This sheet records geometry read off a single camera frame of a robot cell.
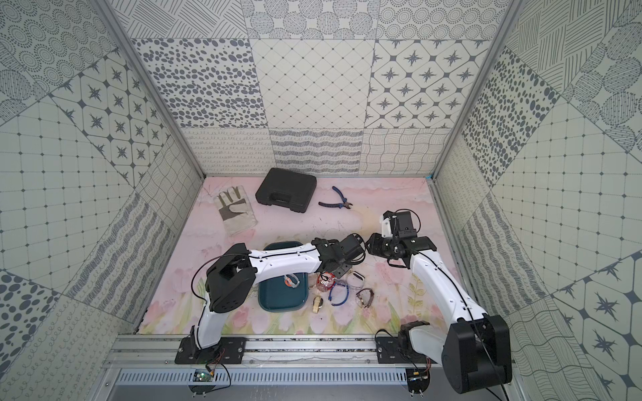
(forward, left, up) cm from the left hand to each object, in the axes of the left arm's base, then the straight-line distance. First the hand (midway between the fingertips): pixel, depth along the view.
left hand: (348, 266), depth 86 cm
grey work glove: (+27, +50, -4) cm, 57 cm away
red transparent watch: (-4, +8, -4) cm, 10 cm away
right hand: (+4, -8, +6) cm, 10 cm away
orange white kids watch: (-5, +20, -3) cm, 21 cm away
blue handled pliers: (+32, +1, -5) cm, 33 cm away
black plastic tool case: (+39, +25, -3) cm, 46 cm away
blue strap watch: (-9, +6, -5) cm, 12 cm away
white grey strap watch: (-2, -3, -6) cm, 7 cm away
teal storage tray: (-9, +25, -4) cm, 27 cm away
